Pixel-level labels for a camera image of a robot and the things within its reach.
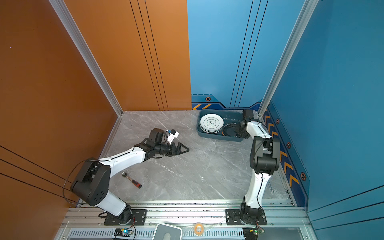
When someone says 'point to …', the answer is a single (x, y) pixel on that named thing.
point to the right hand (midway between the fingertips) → (238, 131)
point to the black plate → (229, 129)
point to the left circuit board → (123, 232)
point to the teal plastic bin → (229, 116)
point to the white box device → (166, 232)
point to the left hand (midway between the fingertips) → (185, 150)
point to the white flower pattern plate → (211, 123)
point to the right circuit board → (257, 231)
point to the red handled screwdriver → (135, 183)
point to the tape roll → (198, 228)
